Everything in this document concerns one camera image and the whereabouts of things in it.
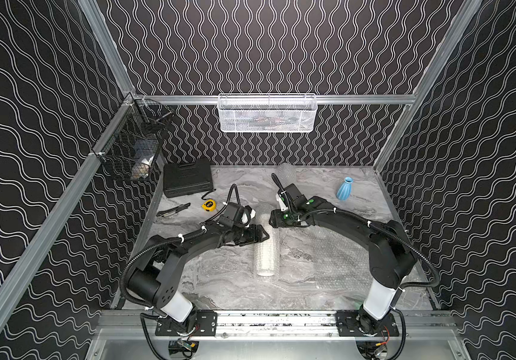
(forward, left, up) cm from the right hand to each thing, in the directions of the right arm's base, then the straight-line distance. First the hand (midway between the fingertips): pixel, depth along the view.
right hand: (275, 220), depth 90 cm
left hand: (-6, +5, -1) cm, 8 cm away
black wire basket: (+23, +58, +20) cm, 66 cm away
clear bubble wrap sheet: (-11, -19, -10) cm, 25 cm away
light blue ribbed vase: (+18, -32, -2) cm, 37 cm away
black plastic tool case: (+30, +45, -8) cm, 55 cm away
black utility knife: (+9, +46, -8) cm, 48 cm away
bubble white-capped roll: (-13, +3, -2) cm, 14 cm away
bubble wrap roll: (+28, -6, -2) cm, 28 cm away
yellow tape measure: (+12, +30, -6) cm, 32 cm away
